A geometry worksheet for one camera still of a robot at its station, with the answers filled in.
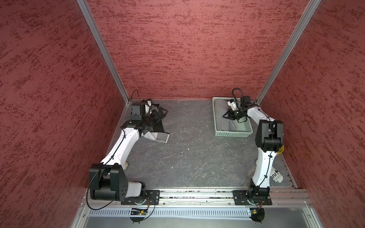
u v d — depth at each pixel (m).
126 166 0.83
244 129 1.02
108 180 0.41
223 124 0.95
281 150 0.60
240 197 0.74
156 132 1.01
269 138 0.58
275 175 0.79
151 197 0.74
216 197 0.76
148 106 0.67
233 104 0.97
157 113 0.73
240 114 0.88
